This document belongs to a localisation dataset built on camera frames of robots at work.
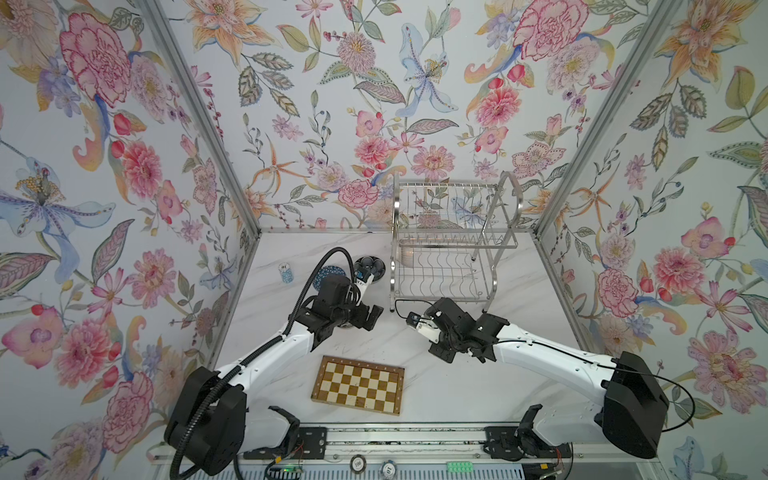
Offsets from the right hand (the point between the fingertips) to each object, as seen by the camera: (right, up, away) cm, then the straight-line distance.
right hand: (433, 334), depth 84 cm
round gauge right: (-13, -26, -17) cm, 34 cm away
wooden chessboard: (-20, -12, -3) cm, 24 cm away
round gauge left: (-20, -28, -12) cm, 36 cm away
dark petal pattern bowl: (-18, +19, +23) cm, 35 cm away
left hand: (-17, +9, 0) cm, 19 cm away
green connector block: (+4, -28, -14) cm, 31 cm away
